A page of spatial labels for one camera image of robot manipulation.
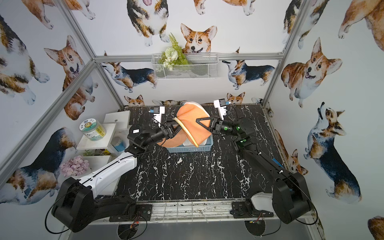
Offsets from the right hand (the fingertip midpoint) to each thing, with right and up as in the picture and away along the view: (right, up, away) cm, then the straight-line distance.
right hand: (200, 118), depth 61 cm
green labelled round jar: (-51, -5, +9) cm, 52 cm away
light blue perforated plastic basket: (-11, -19, +31) cm, 38 cm away
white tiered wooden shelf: (-50, -12, +15) cm, 54 cm away
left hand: (-8, -1, +5) cm, 10 cm away
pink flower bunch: (-53, -20, +2) cm, 56 cm away
